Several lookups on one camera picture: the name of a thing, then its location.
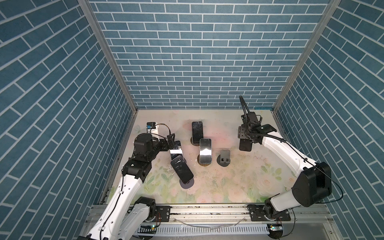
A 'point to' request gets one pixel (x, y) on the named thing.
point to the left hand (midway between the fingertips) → (167, 134)
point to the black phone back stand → (197, 133)
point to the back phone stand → (195, 144)
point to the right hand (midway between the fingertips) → (244, 130)
